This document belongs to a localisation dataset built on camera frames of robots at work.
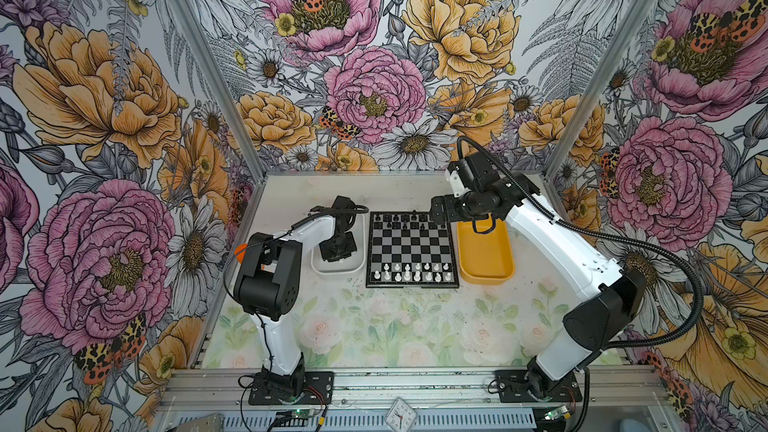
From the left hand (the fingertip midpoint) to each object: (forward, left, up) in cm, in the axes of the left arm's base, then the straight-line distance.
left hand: (342, 262), depth 94 cm
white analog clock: (-39, -17, 0) cm, 43 cm away
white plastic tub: (-2, -5, +3) cm, 6 cm away
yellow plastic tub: (+2, -46, -3) cm, 46 cm away
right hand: (0, -30, +21) cm, 37 cm away
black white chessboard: (+4, -20, 0) cm, 21 cm away
